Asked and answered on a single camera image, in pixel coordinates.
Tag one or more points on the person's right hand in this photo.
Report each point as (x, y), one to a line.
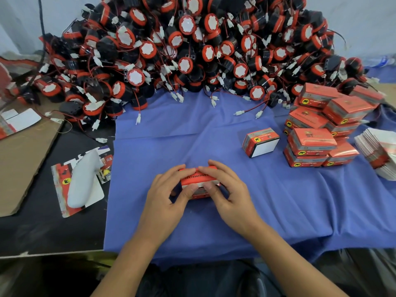
(238, 201)

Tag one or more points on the person's left hand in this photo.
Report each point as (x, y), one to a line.
(161, 207)

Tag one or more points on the stack of box blanks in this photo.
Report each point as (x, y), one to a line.
(377, 151)

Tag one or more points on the pile of black red buzzers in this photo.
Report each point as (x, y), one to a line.
(192, 46)

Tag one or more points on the person's right forearm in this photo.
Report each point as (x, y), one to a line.
(294, 269)

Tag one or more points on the blue table cloth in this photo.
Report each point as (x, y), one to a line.
(334, 207)

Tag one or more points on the brown cardboard piece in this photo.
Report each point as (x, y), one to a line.
(21, 164)

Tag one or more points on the brown cardboard sheet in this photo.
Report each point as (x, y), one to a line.
(388, 94)

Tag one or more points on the clear plastic water bottle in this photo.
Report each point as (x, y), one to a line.
(380, 61)

